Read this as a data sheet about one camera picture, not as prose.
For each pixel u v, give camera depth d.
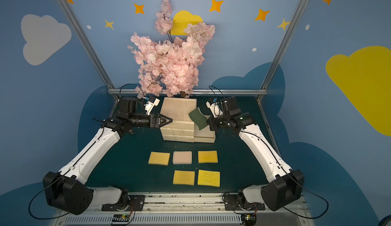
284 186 0.39
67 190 0.39
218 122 0.66
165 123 0.67
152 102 0.68
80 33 0.84
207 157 0.88
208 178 0.82
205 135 0.98
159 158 0.88
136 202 0.75
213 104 0.67
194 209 0.73
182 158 0.89
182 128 0.83
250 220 0.73
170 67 0.61
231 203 0.74
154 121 0.63
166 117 0.67
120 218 0.73
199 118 0.78
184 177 0.82
